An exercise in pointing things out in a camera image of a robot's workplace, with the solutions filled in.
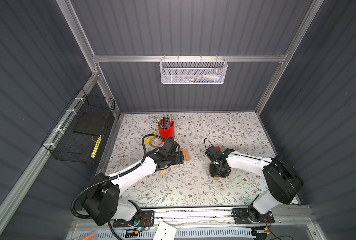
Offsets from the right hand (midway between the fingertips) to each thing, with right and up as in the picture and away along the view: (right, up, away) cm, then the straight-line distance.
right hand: (215, 175), depth 88 cm
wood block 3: (-31, +2, 0) cm, 31 cm away
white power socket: (-28, -18, -22) cm, 40 cm away
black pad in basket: (-66, +31, -15) cm, 74 cm away
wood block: (-17, +11, +7) cm, 21 cm away
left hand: (-21, +12, -4) cm, 24 cm away
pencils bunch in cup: (-31, +33, +9) cm, 46 cm away
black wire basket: (-72, +26, -13) cm, 78 cm away
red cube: (+5, +15, +11) cm, 19 cm away
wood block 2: (-20, +14, +10) cm, 26 cm away
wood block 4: (0, -1, -2) cm, 2 cm away
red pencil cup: (-30, +25, +10) cm, 40 cm away
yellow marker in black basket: (-60, +17, -23) cm, 66 cm away
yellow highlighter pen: (-44, +20, +14) cm, 50 cm away
